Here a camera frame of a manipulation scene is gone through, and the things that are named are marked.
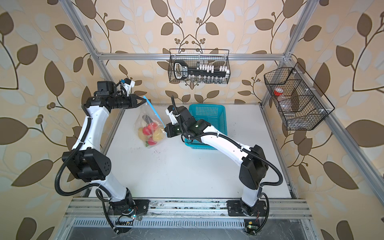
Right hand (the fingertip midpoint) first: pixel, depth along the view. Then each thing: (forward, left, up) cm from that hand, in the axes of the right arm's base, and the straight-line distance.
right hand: (165, 130), depth 76 cm
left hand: (+14, +11, +9) cm, 20 cm away
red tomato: (+4, +12, -18) cm, 22 cm away
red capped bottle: (+17, -62, +9) cm, 65 cm away
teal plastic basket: (+29, -31, -22) cm, 48 cm away
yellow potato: (+9, +19, -17) cm, 27 cm away
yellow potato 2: (+4, +6, -10) cm, 13 cm away
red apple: (+7, +13, -9) cm, 17 cm away
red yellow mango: (+7, +8, -6) cm, 12 cm away
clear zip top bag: (+14, +12, +2) cm, 18 cm away
